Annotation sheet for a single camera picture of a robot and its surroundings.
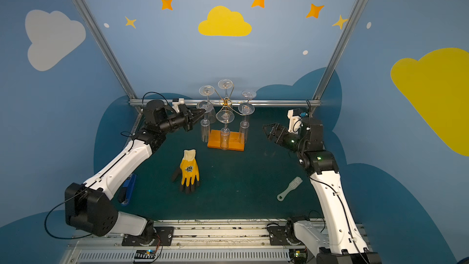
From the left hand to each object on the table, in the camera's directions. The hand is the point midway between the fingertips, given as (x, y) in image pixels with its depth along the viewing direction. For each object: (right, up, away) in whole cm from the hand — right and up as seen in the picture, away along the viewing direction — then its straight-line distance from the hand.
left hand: (206, 107), depth 72 cm
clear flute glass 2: (+7, -4, +1) cm, 8 cm away
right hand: (+26, -9, -1) cm, 28 cm away
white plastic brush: (+40, -37, +16) cm, 57 cm away
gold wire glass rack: (+10, +3, +9) cm, 14 cm away
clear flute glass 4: (-1, +9, +10) cm, 14 cm away
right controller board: (+38, -61, +1) cm, 72 cm away
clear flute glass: (-3, -6, +12) cm, 14 cm away
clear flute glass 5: (+7, +13, +14) cm, 20 cm away
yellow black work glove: (-12, -30, +19) cm, 38 cm away
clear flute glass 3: (+16, 0, +5) cm, 17 cm away
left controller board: (-25, -61, +1) cm, 66 cm away
